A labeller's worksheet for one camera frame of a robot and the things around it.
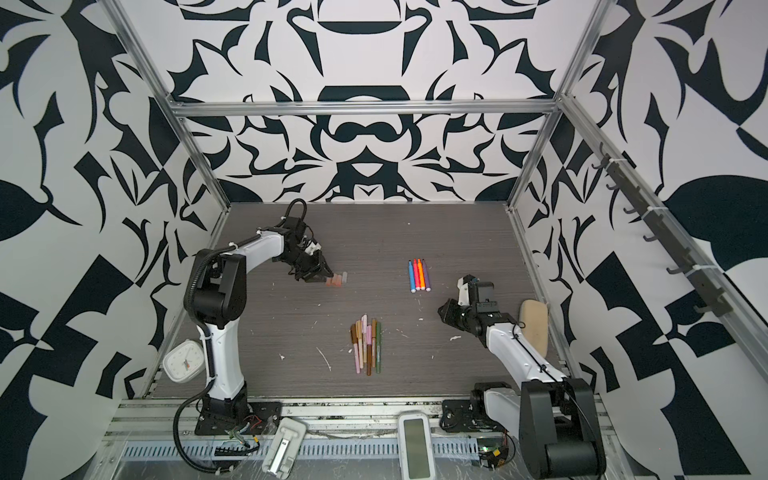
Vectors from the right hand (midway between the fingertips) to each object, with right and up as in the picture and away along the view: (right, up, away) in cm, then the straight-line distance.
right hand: (444, 307), depth 88 cm
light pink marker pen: (-23, -8, -1) cm, 24 cm away
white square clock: (-70, -12, -7) cm, 72 cm away
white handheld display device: (-10, -26, -20) cm, 34 cm away
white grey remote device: (-40, -28, -19) cm, 53 cm away
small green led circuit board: (+8, -30, -17) cm, 35 cm away
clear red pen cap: (-32, +6, +11) cm, 34 cm away
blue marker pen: (-9, +7, +11) cm, 16 cm away
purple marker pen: (-4, +8, +11) cm, 14 cm away
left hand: (-34, +9, +9) cm, 37 cm away
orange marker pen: (-5, +8, +12) cm, 15 cm away
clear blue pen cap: (-30, +7, +11) cm, 33 cm away
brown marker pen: (-22, -11, -3) cm, 24 cm away
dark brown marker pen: (-26, -8, 0) cm, 27 cm away
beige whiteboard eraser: (+28, -3, +3) cm, 28 cm away
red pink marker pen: (-7, +8, +11) cm, 15 cm away
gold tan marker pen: (-25, -8, -1) cm, 26 cm away
